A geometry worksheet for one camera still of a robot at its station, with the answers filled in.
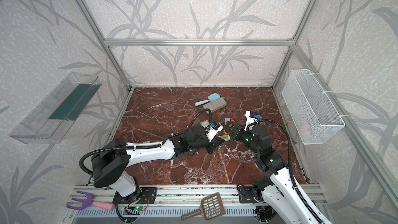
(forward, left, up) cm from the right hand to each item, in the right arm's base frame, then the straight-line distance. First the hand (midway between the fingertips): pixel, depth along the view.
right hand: (229, 119), depth 73 cm
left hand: (-6, +1, -9) cm, 11 cm away
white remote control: (+10, +12, -22) cm, 27 cm away
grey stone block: (+25, +6, -22) cm, 34 cm away
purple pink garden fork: (-30, +67, -24) cm, 77 cm away
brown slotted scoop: (-32, +8, -24) cm, 41 cm away
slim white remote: (+2, -1, -23) cm, 23 cm away
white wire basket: (-6, -33, +10) cm, 35 cm away
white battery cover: (+16, -2, -25) cm, 29 cm away
